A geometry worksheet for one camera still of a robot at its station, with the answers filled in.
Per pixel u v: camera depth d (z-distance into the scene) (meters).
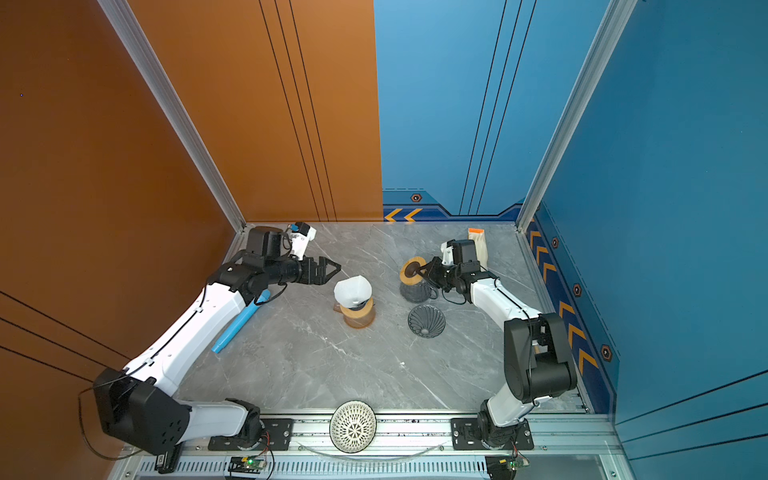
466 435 0.72
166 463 0.68
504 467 0.71
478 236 1.02
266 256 0.60
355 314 0.85
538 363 0.45
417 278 0.89
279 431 0.74
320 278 0.68
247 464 0.71
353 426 0.74
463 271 0.71
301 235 0.69
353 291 0.87
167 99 0.83
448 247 0.85
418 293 0.96
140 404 0.39
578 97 0.83
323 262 0.69
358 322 0.92
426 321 0.89
